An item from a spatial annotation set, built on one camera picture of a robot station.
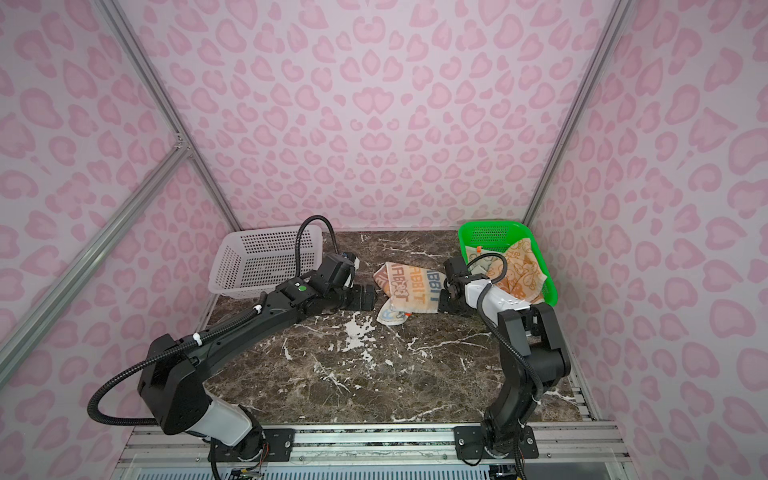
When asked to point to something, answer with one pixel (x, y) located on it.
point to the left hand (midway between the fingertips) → (367, 291)
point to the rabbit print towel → (410, 290)
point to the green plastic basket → (496, 237)
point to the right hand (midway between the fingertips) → (450, 305)
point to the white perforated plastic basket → (250, 261)
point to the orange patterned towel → (524, 277)
